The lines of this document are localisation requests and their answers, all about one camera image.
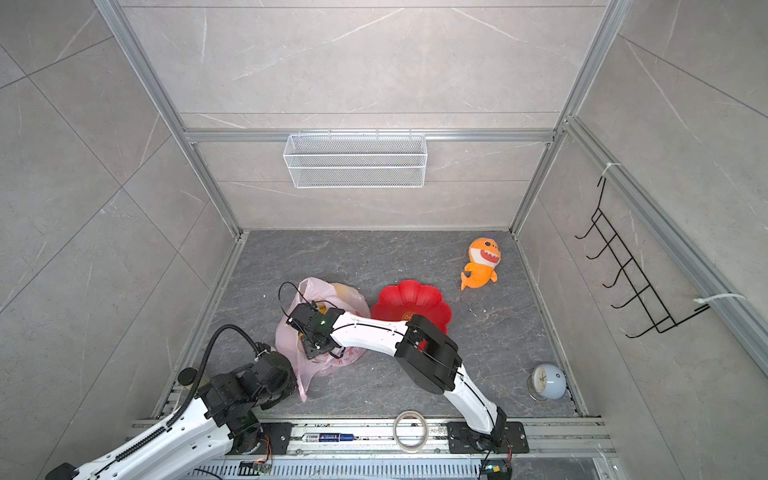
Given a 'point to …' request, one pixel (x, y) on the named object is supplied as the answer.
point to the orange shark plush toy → (484, 254)
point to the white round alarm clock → (547, 382)
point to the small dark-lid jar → (186, 376)
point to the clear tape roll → (402, 446)
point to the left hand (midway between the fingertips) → (301, 374)
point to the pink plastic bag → (290, 345)
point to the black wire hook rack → (643, 299)
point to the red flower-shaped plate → (409, 298)
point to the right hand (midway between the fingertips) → (318, 343)
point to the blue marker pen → (328, 437)
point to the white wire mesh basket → (357, 160)
